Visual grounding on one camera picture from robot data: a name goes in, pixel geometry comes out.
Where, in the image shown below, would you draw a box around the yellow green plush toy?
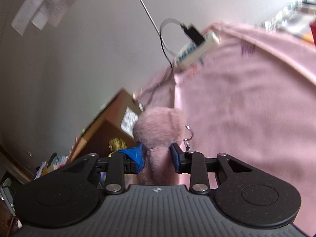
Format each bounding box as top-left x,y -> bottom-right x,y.
108,137 -> 127,157

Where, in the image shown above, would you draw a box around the pink fluffy plush keychain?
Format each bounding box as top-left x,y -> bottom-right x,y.
133,107 -> 186,186

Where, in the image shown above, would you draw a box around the brown cardboard box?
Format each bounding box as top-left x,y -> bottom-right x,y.
68,88 -> 143,163

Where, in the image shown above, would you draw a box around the pink tablecloth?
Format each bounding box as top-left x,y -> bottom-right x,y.
138,22 -> 315,235

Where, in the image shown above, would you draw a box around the white power strip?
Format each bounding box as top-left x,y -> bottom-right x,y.
175,31 -> 220,71

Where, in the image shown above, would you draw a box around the black charger plug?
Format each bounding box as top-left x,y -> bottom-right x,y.
181,24 -> 205,47

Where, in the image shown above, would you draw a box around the black cable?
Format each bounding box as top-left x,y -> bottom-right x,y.
137,18 -> 185,104

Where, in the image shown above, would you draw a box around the white cable on wall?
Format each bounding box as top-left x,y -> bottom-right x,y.
127,0 -> 179,57

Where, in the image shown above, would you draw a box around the papers on wall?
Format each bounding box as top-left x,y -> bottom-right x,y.
11,0 -> 76,35

